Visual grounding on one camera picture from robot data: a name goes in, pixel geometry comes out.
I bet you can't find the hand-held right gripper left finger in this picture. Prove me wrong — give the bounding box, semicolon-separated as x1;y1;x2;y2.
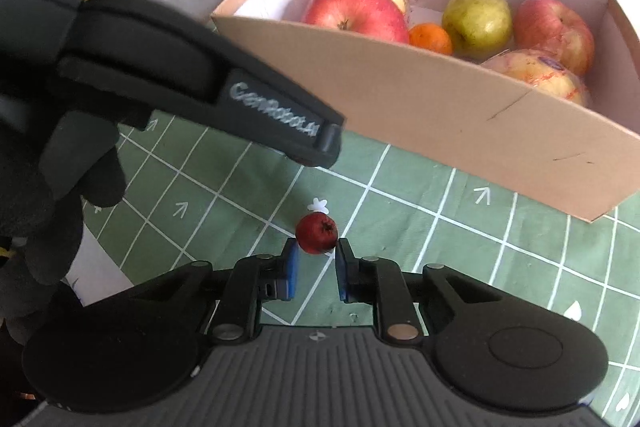
120;237;302;343

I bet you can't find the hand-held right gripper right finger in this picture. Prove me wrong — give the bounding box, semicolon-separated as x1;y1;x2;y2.
336;238;507;342

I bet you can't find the small red hawthorn berry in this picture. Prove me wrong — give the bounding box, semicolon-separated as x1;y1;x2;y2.
295;213;340;256

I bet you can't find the brown cardboard box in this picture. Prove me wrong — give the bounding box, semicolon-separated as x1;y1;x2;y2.
210;0;640;223

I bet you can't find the deep red apple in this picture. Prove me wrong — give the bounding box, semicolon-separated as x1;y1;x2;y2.
301;0;411;46

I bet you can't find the small orange tangerine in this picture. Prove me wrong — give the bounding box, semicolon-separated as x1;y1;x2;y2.
409;23;454;56

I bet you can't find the green pear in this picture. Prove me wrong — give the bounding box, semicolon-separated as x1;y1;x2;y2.
442;0;514;56

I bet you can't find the large orange-red apple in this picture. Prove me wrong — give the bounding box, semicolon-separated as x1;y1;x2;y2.
514;0;596;78

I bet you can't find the person's left hand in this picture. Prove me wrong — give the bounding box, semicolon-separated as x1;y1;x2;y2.
0;107;127;347

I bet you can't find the green checked tablecloth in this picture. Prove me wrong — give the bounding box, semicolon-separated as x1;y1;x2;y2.
62;107;640;427

